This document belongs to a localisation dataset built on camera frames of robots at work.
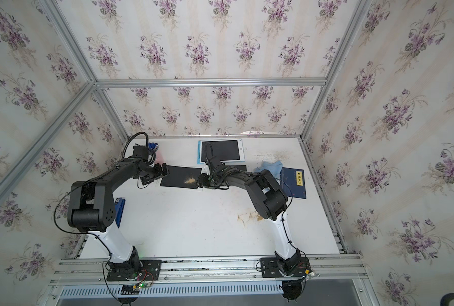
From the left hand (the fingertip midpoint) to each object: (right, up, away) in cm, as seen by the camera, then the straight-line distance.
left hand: (162, 176), depth 96 cm
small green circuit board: (0, -38, -28) cm, 47 cm away
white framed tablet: (+8, -1, +4) cm, 10 cm away
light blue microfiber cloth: (+59, +4, +7) cm, 60 cm away
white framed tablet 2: (+43, +4, +9) cm, 44 cm away
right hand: (+20, -5, 0) cm, 21 cm away
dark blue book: (+68, -4, +4) cm, 69 cm away
